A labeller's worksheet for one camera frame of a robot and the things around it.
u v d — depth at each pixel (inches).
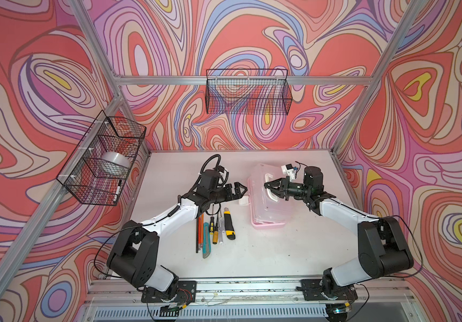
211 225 34.8
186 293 28.4
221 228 35.2
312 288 28.9
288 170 31.7
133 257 16.9
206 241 33.6
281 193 30.1
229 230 34.9
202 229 34.8
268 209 29.7
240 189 29.7
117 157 28.9
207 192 26.1
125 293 29.5
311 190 27.5
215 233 34.2
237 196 29.5
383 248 17.5
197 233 34.6
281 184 30.1
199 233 34.3
